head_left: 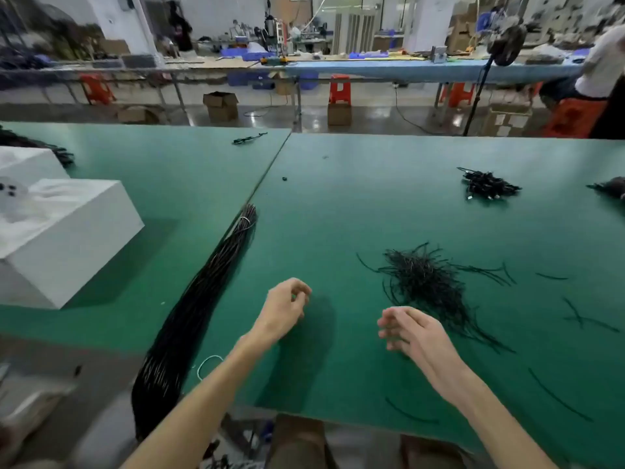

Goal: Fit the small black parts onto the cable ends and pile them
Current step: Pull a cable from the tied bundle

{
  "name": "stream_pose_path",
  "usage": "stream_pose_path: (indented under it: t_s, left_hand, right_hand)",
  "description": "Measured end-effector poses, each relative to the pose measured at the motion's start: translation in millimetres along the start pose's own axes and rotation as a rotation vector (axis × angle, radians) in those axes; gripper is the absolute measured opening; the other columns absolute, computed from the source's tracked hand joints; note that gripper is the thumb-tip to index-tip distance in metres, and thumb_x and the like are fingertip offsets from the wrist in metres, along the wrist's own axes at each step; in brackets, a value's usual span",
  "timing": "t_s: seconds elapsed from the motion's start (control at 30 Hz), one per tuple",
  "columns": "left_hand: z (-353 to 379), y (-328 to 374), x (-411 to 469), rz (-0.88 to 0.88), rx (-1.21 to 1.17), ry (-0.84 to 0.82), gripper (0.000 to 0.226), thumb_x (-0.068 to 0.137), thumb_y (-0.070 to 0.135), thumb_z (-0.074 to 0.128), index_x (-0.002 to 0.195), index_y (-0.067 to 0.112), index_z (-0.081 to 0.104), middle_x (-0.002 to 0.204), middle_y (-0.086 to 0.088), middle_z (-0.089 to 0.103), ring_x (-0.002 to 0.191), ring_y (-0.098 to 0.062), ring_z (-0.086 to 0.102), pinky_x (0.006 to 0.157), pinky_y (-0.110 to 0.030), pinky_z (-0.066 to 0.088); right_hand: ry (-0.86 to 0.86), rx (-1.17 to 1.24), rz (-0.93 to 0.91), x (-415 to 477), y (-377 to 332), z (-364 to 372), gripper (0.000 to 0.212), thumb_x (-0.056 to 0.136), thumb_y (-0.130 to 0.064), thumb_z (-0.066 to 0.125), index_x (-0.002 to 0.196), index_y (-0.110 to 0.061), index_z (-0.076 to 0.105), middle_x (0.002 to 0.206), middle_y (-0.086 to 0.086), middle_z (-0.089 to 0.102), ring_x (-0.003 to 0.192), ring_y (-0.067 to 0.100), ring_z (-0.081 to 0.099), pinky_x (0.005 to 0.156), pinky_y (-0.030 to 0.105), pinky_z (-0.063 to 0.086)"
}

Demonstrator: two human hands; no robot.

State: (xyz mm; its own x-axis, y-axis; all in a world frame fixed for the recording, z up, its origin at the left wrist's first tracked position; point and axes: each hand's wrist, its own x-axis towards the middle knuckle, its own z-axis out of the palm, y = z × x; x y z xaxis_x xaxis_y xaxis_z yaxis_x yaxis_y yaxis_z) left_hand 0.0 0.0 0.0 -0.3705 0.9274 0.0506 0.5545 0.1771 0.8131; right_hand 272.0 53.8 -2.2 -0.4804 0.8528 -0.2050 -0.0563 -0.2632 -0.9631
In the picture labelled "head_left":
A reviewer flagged person's right hand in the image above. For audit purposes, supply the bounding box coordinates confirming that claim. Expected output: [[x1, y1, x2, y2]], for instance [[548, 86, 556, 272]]
[[377, 306, 468, 387]]

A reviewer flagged person's left hand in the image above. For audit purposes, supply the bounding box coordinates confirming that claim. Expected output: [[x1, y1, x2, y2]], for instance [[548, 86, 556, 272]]
[[237, 277, 314, 352]]

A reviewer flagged pile of black wire ties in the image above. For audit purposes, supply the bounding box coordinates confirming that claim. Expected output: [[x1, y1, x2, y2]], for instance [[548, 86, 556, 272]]
[[356, 242, 517, 352]]

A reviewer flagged long black cable bundle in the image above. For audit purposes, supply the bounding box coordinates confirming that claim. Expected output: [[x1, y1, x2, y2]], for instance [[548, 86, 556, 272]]
[[132, 202, 260, 442]]

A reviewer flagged small pile of knotted cables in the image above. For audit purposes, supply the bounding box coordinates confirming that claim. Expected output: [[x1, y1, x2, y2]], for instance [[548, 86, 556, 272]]
[[457, 167, 523, 203]]

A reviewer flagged large heap of black cables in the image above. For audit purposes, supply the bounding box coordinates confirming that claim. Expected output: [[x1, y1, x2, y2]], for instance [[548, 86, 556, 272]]
[[586, 175, 625, 203]]

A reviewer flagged person's right forearm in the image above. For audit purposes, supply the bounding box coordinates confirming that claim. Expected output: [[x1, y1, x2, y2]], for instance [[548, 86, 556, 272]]
[[434, 361, 558, 469]]

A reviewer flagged person's left forearm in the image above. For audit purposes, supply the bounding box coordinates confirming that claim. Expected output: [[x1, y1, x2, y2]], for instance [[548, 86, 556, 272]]
[[122, 337, 270, 469]]

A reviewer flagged small cardboard box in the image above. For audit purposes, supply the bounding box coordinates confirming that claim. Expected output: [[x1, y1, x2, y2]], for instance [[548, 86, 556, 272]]
[[327, 102, 353, 128]]

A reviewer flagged open cardboard box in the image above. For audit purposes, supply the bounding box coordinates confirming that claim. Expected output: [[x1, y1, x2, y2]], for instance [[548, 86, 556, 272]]
[[203, 91, 240, 123]]

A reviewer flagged large white box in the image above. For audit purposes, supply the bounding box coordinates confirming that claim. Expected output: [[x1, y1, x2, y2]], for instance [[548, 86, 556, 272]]
[[0, 177, 146, 311]]

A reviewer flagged red plastic stool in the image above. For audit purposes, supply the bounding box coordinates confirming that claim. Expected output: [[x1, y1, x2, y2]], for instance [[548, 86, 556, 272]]
[[328, 75, 353, 106]]

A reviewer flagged orange plastic stool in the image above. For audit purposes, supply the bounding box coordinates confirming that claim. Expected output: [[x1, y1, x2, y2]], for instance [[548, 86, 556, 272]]
[[78, 73, 117, 106], [543, 96, 609, 139], [441, 83, 478, 108]]

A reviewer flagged long blue workbench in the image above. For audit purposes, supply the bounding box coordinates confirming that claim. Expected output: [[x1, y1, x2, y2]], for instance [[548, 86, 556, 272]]
[[283, 55, 587, 86]]

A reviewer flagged small white box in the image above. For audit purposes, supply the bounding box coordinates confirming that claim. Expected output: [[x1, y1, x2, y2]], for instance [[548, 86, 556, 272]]
[[0, 146, 72, 188]]

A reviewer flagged black fan on stand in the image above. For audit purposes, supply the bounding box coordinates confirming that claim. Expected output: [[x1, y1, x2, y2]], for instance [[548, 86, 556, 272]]
[[462, 24, 529, 137]]

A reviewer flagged white wire loop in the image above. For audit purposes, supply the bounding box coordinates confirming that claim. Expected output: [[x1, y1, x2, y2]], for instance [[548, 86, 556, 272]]
[[196, 354, 226, 382]]

